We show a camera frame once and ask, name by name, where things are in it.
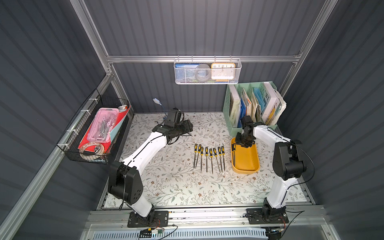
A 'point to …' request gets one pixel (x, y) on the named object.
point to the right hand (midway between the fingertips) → (242, 143)
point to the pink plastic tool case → (100, 129)
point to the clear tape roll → (88, 154)
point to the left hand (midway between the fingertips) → (187, 125)
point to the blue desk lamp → (158, 102)
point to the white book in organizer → (273, 105)
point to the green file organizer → (260, 101)
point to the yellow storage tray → (247, 159)
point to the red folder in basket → (105, 145)
